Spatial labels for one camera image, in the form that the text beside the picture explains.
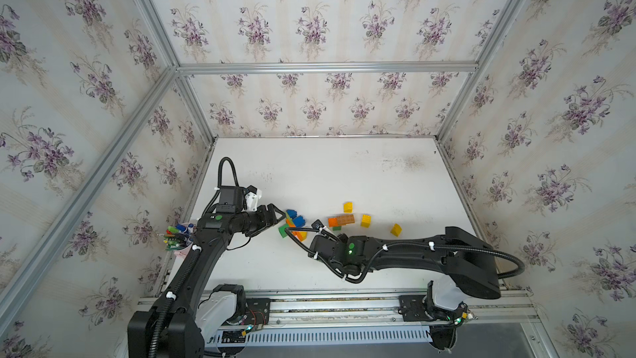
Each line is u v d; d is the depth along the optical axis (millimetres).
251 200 745
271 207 720
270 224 688
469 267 430
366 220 901
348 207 938
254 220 698
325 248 604
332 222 877
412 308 734
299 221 908
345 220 879
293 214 921
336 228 882
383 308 748
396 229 881
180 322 375
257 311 727
